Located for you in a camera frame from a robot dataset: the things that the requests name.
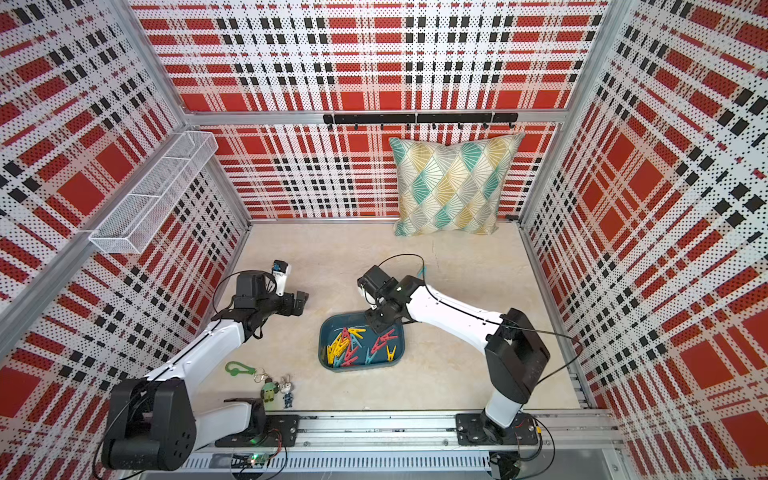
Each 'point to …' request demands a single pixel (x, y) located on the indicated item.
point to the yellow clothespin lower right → (390, 354)
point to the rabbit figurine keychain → (286, 386)
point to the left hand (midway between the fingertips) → (296, 292)
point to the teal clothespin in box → (368, 359)
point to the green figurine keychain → (269, 389)
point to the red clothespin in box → (349, 358)
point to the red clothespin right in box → (381, 341)
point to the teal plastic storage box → (358, 329)
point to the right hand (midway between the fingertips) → (382, 319)
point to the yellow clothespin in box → (336, 348)
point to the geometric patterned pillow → (451, 189)
